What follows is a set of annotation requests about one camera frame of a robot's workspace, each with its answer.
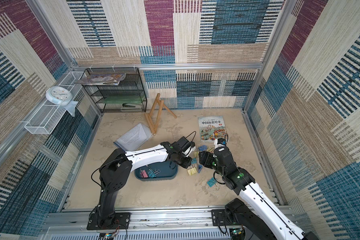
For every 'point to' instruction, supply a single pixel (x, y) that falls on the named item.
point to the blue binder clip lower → (200, 166)
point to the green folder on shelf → (122, 99)
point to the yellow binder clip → (192, 171)
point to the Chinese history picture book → (211, 128)
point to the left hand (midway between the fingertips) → (189, 162)
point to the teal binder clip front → (211, 182)
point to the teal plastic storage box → (164, 170)
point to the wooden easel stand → (148, 116)
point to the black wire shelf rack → (116, 90)
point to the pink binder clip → (144, 174)
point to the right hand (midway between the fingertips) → (204, 153)
